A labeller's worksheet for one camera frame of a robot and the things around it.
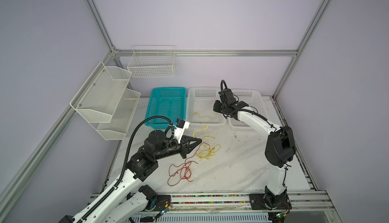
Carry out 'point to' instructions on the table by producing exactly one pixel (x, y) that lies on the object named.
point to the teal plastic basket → (170, 102)
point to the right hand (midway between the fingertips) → (214, 105)
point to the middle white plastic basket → (200, 101)
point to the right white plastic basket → (254, 99)
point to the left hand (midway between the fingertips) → (199, 142)
